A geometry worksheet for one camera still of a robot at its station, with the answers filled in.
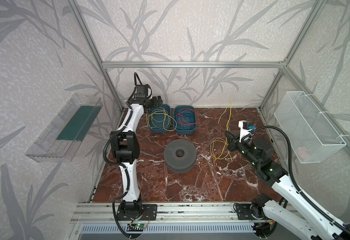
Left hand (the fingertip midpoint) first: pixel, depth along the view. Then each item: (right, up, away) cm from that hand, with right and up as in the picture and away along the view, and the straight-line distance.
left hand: (157, 96), depth 96 cm
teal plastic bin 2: (+12, -6, +15) cm, 21 cm away
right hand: (+38, -19, -25) cm, 49 cm away
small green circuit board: (-6, -67, -25) cm, 72 cm away
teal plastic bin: (+4, -6, +19) cm, 20 cm away
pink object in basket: (+76, -32, -24) cm, 86 cm away
